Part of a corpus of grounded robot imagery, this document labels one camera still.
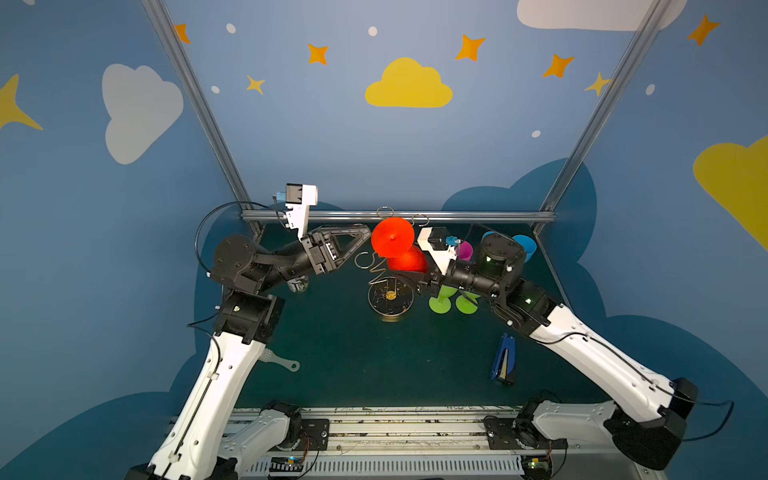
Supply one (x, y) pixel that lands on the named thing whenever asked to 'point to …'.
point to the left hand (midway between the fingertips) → (364, 229)
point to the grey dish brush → (271, 357)
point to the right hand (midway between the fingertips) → (405, 250)
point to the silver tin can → (298, 284)
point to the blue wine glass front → (488, 233)
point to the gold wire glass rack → (390, 294)
